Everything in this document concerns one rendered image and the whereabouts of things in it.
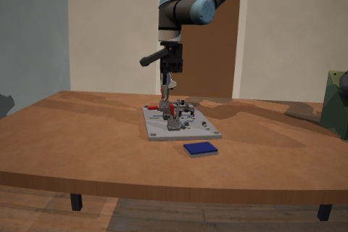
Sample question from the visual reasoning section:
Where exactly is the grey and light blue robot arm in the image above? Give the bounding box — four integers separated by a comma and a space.
140, 0, 348, 101

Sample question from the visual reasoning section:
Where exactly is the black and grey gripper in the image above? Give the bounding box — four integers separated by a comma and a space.
159, 42, 183, 99

